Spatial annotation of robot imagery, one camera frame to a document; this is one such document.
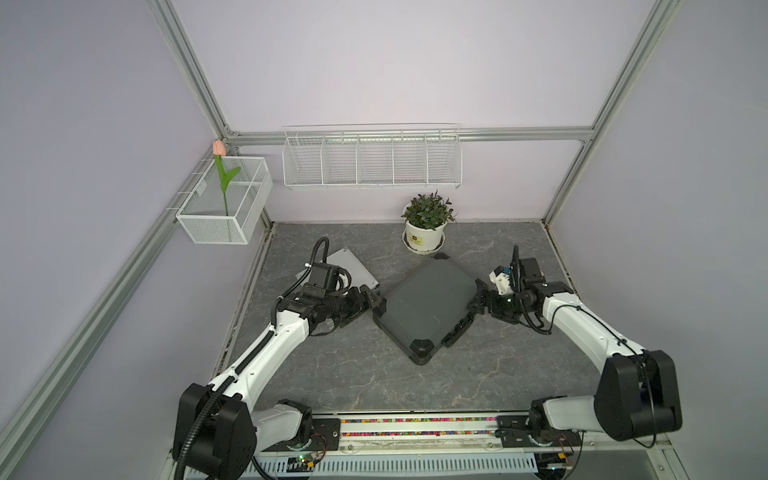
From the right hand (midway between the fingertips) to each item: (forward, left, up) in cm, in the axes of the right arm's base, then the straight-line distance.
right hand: (480, 308), depth 87 cm
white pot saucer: (+31, +20, -8) cm, 37 cm away
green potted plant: (+31, +13, +10) cm, 35 cm away
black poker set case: (-1, +15, +1) cm, 15 cm away
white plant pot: (+28, +15, -2) cm, 32 cm away
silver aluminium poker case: (+22, +43, -4) cm, 48 cm away
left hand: (-3, +31, +7) cm, 32 cm away
